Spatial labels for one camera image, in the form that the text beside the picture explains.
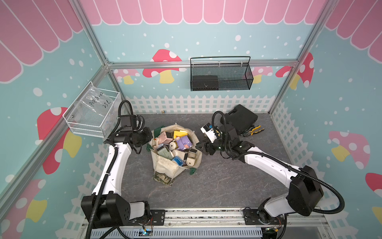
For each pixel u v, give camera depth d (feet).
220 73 3.10
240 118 3.71
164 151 2.45
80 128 2.12
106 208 1.29
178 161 2.54
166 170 2.45
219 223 2.40
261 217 2.16
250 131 3.56
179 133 2.93
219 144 2.24
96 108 2.34
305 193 1.39
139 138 2.27
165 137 2.71
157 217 2.44
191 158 2.68
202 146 2.30
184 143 2.66
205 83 2.88
